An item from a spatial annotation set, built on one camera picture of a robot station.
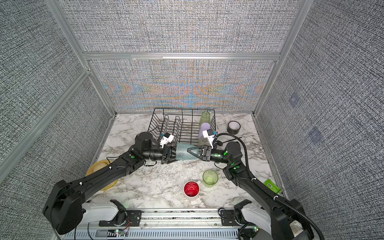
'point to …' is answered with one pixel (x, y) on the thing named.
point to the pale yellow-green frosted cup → (204, 141)
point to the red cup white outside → (191, 189)
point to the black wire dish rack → (183, 124)
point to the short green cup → (210, 178)
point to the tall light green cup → (205, 118)
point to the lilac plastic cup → (204, 127)
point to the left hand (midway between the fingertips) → (184, 156)
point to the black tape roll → (233, 127)
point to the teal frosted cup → (181, 153)
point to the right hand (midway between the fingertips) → (189, 150)
